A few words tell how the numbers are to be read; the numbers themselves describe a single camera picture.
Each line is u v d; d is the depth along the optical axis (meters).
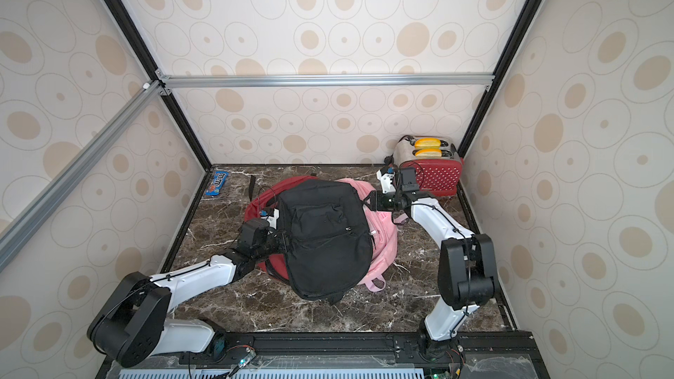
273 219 0.80
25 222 0.52
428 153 0.97
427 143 1.01
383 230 0.95
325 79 0.89
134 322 0.42
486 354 0.74
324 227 0.90
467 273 0.47
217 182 1.13
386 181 0.83
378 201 0.80
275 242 0.79
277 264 0.87
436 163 0.98
